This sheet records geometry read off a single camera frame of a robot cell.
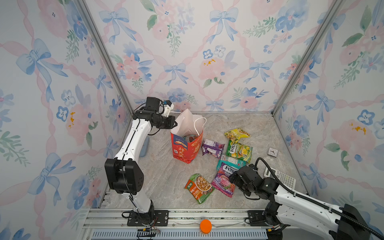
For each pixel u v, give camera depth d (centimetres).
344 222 41
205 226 66
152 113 59
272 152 95
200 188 83
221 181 83
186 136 97
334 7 69
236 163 90
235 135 103
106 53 86
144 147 98
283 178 86
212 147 96
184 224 73
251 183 62
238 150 95
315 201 47
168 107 75
